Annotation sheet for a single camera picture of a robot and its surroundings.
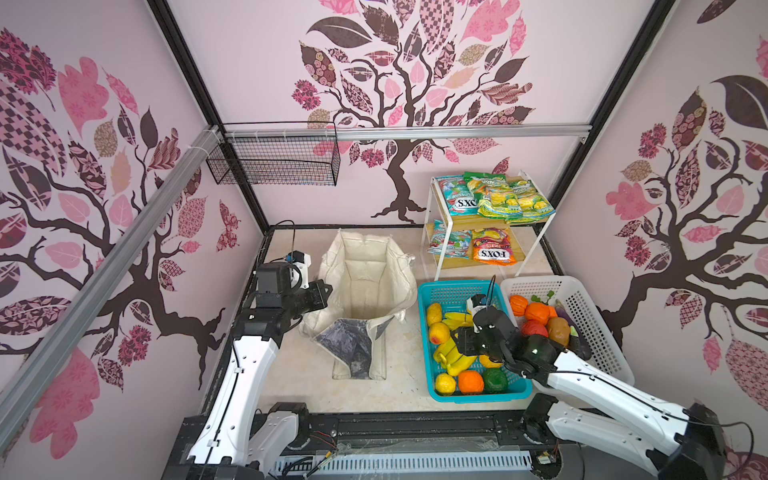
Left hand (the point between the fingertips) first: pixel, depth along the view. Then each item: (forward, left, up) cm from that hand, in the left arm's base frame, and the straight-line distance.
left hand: (332, 293), depth 75 cm
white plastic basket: (-11, -75, -15) cm, 77 cm away
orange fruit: (-18, -36, -15) cm, 43 cm away
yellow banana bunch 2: (0, -35, -16) cm, 39 cm away
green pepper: (-18, -43, -16) cm, 49 cm away
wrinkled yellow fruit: (+3, -29, -16) cm, 33 cm away
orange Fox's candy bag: (+19, -47, -3) cm, 51 cm away
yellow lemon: (-18, -30, -17) cm, 39 cm away
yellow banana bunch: (-10, -32, -17) cm, 38 cm away
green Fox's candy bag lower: (+19, -36, -3) cm, 41 cm away
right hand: (-6, -34, -10) cm, 36 cm away
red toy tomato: (-4, -57, -13) cm, 58 cm away
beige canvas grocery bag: (+16, -10, -19) cm, 26 cm away
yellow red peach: (-4, -29, -15) cm, 33 cm away
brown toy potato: (-4, -64, -14) cm, 66 cm away
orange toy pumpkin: (+3, -61, -16) cm, 63 cm away
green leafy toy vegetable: (+10, -67, -17) cm, 70 cm away
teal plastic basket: (+8, -35, -15) cm, 39 cm away
